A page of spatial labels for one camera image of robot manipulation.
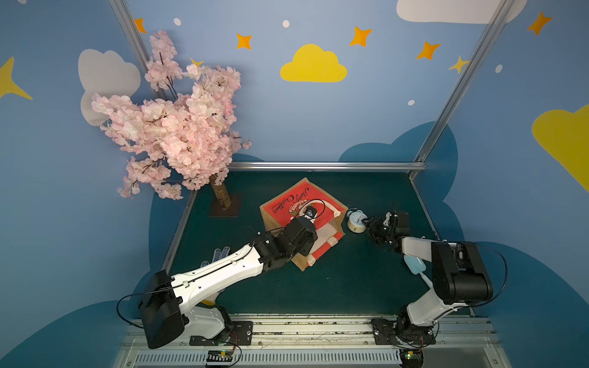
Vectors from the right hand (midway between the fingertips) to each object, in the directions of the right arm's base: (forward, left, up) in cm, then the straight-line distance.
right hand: (367, 221), depth 98 cm
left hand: (-15, +26, +16) cm, 34 cm away
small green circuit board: (-51, +53, -7) cm, 73 cm away
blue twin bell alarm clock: (0, +5, -1) cm, 5 cm away
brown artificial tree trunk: (+6, +64, +7) cm, 65 cm away
